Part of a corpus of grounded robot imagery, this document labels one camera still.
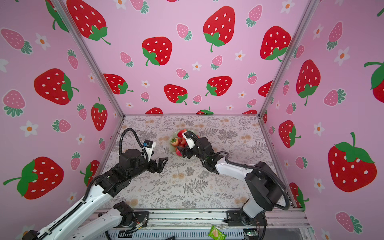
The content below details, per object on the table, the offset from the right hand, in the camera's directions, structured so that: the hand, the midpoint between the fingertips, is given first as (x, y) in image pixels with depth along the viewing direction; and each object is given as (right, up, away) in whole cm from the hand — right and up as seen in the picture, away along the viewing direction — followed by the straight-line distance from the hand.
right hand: (182, 142), depth 82 cm
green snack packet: (+18, -42, -13) cm, 48 cm away
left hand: (-10, -6, -9) cm, 14 cm away
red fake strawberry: (-4, +5, +20) cm, 21 cm away
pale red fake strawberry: (-6, -1, +13) cm, 14 cm away
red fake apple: (-3, -8, +10) cm, 13 cm away
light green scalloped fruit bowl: (-7, +3, +22) cm, 23 cm away
